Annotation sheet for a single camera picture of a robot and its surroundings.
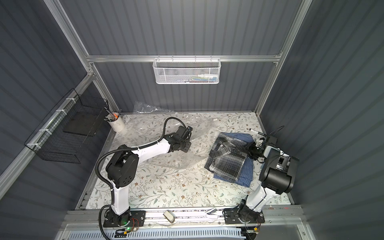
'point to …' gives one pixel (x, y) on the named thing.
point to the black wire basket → (64, 133)
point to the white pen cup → (115, 122)
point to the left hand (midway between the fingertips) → (188, 145)
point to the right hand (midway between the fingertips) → (246, 148)
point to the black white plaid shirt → (226, 157)
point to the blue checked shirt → (246, 177)
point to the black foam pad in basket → (84, 122)
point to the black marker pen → (259, 133)
